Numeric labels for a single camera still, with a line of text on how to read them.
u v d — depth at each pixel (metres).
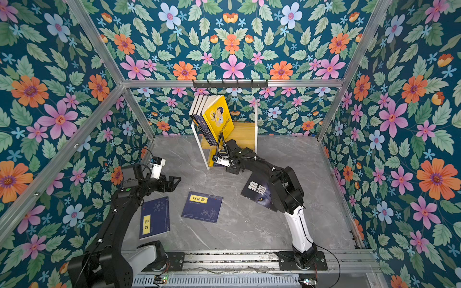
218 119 0.82
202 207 0.89
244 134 0.98
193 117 0.75
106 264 0.39
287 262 0.73
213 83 0.92
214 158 0.84
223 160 0.84
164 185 0.72
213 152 1.04
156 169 0.72
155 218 0.85
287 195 0.55
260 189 0.93
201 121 0.76
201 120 0.75
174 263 0.73
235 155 0.72
